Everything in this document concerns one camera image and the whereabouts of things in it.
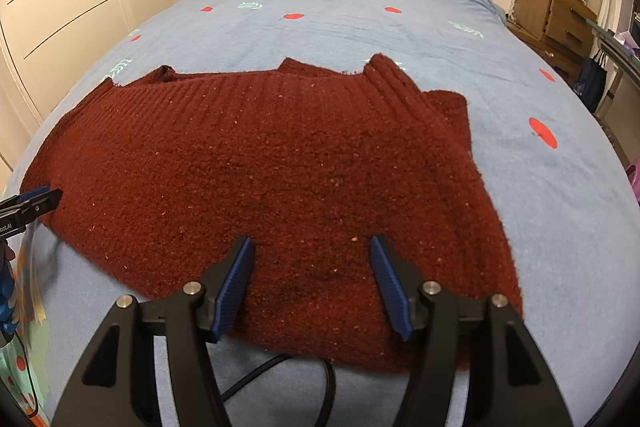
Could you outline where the bed with blue patterned cover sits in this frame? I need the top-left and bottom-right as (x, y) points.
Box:
(0, 0), (640, 427)

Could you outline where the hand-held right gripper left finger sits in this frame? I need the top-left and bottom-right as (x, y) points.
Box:
(51, 234), (257, 427)

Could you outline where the wooden nightstand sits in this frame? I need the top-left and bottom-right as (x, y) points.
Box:
(515, 0), (598, 68)

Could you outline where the glass desk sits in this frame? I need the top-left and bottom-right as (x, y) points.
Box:
(592, 18), (640, 62)

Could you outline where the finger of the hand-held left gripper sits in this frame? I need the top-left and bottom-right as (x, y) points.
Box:
(0, 188), (51, 210)
(15, 189), (64, 227)

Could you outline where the purple plastic stool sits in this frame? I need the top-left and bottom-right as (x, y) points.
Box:
(627, 157), (640, 208)

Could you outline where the dark red knit sweater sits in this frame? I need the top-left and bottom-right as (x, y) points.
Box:
(20, 53), (525, 375)

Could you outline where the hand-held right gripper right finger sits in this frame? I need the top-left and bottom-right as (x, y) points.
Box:
(369, 234), (573, 427)

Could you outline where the dark blue bag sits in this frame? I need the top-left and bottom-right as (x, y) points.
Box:
(572, 51), (609, 112)

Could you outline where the thin black cable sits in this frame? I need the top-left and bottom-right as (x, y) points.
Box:
(12, 332), (40, 419)

